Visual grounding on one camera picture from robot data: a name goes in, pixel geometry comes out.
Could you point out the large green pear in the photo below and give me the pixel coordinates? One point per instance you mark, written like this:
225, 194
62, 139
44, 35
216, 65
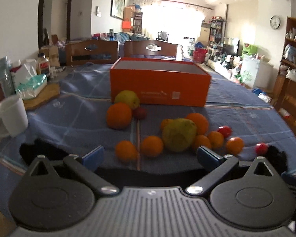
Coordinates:
179, 134

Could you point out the left wooden chair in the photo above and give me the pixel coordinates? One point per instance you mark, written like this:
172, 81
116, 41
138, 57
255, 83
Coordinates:
92, 51

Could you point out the cardboard box on floor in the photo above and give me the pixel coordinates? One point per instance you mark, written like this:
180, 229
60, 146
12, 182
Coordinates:
52, 53

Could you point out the wooden bookshelf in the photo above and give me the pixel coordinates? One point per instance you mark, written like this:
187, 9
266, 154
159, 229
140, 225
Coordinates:
288, 59

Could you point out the small red fruit centre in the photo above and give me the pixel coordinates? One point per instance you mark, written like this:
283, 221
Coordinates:
139, 113

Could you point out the blue plaid tablecloth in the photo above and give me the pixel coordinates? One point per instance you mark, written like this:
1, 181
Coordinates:
76, 123

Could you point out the red basket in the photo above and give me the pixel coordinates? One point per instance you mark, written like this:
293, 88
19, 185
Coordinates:
199, 55

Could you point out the small orange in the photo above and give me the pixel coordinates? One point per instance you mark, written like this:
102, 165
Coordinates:
234, 146
216, 140
152, 146
125, 151
164, 123
201, 140

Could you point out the yellow-green pear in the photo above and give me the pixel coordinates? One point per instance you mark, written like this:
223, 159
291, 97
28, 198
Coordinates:
128, 97

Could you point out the orange cardboard box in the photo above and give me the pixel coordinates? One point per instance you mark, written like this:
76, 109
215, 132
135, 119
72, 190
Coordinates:
160, 81

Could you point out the wooden board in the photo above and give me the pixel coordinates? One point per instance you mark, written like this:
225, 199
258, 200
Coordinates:
50, 92

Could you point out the brown supplement bottle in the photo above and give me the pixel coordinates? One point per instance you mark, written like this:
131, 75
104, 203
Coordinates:
43, 65

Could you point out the red fruit behind oranges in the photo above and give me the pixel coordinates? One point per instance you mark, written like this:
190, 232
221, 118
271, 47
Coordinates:
226, 131

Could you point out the framed wall painting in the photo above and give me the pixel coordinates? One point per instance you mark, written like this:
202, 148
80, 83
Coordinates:
117, 9

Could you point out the right wooden chair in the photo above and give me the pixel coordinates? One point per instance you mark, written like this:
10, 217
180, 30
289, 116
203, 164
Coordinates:
151, 49

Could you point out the teal tissue pack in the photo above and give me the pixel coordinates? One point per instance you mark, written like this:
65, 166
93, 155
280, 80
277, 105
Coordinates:
33, 87

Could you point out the white ceramic mug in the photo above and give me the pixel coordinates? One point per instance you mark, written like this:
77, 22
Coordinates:
13, 116

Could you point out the red fruit far right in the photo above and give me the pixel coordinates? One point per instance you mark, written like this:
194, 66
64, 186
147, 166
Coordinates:
261, 148

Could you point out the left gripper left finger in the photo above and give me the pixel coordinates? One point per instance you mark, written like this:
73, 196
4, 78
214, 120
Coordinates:
55, 195

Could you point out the round wall clock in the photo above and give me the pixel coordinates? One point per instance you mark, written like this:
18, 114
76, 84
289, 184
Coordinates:
275, 22

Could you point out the teal thermos bottle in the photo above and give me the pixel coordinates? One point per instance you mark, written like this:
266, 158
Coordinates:
5, 77

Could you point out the wooden chair at side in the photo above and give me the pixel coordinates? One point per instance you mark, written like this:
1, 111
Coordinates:
287, 102

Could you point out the large orange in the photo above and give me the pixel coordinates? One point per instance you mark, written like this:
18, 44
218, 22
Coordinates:
200, 121
118, 116

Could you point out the white cabinet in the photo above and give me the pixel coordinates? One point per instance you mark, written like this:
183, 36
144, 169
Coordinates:
255, 72

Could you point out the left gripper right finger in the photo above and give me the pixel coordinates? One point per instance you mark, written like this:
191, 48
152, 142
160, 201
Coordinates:
258, 200

